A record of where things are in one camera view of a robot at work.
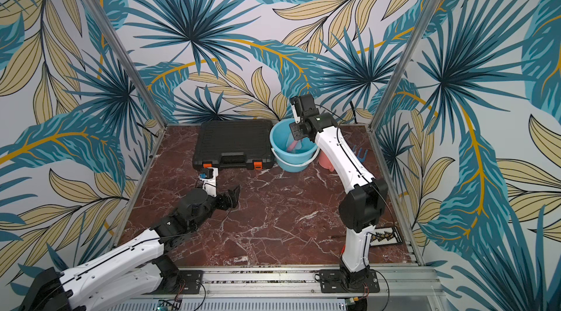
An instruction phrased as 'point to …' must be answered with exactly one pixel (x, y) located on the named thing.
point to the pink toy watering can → (323, 160)
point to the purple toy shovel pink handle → (292, 146)
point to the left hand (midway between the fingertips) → (230, 186)
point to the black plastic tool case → (235, 145)
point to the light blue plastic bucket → (294, 162)
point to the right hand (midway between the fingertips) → (303, 125)
